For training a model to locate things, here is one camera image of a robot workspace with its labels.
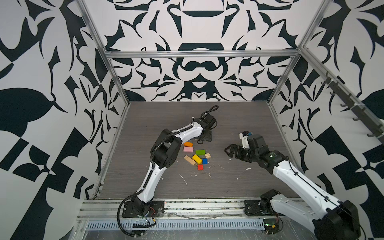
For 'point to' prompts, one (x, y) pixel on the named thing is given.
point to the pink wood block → (189, 149)
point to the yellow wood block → (198, 160)
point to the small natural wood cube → (207, 155)
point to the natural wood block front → (189, 160)
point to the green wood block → (200, 152)
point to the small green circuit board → (271, 225)
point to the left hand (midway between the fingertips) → (203, 133)
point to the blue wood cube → (205, 161)
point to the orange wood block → (188, 144)
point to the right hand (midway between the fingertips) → (231, 150)
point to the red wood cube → (200, 167)
